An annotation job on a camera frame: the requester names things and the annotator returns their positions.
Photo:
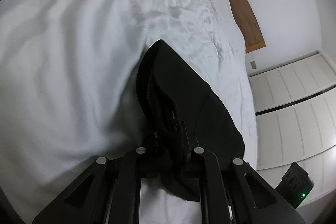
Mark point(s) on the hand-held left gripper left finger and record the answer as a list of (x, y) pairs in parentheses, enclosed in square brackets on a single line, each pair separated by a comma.
[(126, 169)]

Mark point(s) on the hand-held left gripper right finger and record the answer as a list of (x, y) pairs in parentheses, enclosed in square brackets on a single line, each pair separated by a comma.
[(212, 174)]

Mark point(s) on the black pants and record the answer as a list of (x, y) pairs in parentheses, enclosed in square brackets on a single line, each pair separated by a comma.
[(178, 77)]

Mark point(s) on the white wardrobe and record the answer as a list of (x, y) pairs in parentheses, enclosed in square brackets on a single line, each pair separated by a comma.
[(294, 113)]

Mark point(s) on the white duvet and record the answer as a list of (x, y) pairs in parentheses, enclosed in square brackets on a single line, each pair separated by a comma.
[(65, 56)]

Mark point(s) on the beige wall switch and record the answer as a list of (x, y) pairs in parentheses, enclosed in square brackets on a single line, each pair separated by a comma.
[(253, 65)]

